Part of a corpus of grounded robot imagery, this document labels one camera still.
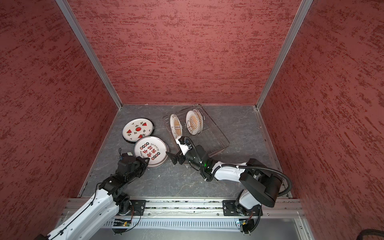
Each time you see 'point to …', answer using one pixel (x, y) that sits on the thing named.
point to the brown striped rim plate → (136, 128)
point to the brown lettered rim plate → (176, 126)
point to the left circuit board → (119, 222)
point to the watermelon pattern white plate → (137, 128)
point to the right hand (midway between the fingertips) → (171, 149)
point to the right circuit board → (246, 225)
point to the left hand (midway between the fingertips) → (151, 161)
